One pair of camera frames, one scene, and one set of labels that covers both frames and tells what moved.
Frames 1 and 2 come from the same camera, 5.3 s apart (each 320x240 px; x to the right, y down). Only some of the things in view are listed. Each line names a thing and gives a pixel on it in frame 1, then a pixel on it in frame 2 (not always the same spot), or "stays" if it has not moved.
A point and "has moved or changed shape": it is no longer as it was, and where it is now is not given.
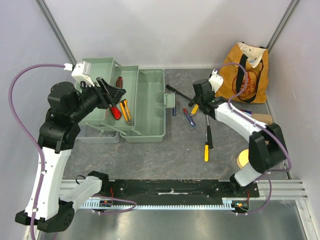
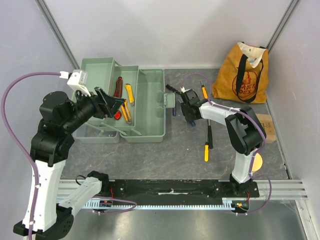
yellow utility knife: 195,109 has moved or changed shape
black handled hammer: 209,137 stays
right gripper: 198,100 → 185,95
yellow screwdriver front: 206,150 stays
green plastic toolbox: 140,116 stays
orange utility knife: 125,108 stays
